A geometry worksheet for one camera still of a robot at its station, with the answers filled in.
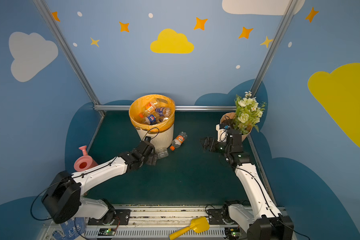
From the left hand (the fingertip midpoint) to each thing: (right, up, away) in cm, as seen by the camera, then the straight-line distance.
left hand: (151, 154), depth 88 cm
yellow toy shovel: (+27, -32, -15) cm, 44 cm away
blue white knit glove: (-34, -33, -17) cm, 50 cm away
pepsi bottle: (+7, +26, +3) cm, 27 cm away
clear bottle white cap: (+6, 0, +5) cm, 8 cm away
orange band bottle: (-1, +29, +3) cm, 29 cm away
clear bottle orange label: (+16, +7, +13) cm, 22 cm away
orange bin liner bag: (-8, +30, +4) cm, 31 cm away
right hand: (+33, +10, -9) cm, 35 cm away
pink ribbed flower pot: (+53, +24, +13) cm, 60 cm away
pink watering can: (-36, -3, -5) cm, 36 cm away
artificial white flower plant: (+56, +24, -5) cm, 61 cm away
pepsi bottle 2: (0, +21, +6) cm, 22 cm away
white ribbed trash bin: (+6, +8, +2) cm, 10 cm away
